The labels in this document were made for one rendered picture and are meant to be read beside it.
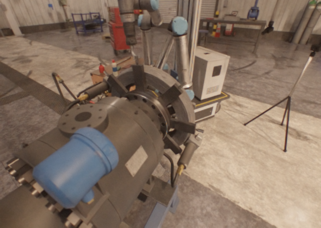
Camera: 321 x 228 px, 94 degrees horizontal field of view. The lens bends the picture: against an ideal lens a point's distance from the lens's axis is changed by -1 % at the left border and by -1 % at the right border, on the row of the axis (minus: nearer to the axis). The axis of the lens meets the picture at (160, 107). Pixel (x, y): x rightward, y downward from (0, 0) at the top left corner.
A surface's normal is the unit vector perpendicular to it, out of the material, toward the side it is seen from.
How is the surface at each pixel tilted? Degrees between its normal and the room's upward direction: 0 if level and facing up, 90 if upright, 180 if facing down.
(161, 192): 0
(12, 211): 7
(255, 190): 0
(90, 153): 34
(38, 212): 29
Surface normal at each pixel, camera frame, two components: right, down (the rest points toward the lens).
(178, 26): 0.03, 0.46
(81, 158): 0.49, -0.53
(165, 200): 0.00, -0.82
